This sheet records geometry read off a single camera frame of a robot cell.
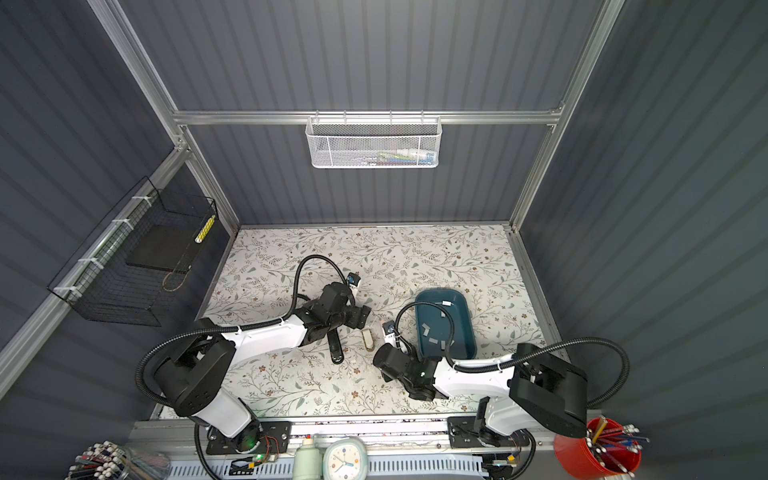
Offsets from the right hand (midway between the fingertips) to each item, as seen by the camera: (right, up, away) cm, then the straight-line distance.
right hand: (390, 355), depth 85 cm
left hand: (-9, +14, +6) cm, 17 cm away
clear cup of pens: (-54, -10, -29) cm, 62 cm away
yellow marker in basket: (-51, +36, -3) cm, 63 cm away
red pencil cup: (+43, -9, -27) cm, 51 cm away
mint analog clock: (-10, -18, -17) cm, 27 cm away
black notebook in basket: (-59, +31, -7) cm, 67 cm away
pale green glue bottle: (-18, -16, -21) cm, 32 cm away
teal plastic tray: (+14, +7, +7) cm, 17 cm away
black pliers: (-29, +15, +15) cm, 35 cm away
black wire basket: (-64, +23, -21) cm, 71 cm away
